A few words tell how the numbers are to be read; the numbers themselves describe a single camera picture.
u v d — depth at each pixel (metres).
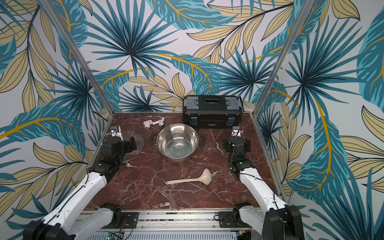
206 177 0.87
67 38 0.77
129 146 0.73
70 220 0.43
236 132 0.69
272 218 0.39
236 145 0.61
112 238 0.71
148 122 1.09
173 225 0.73
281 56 0.86
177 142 1.03
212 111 0.98
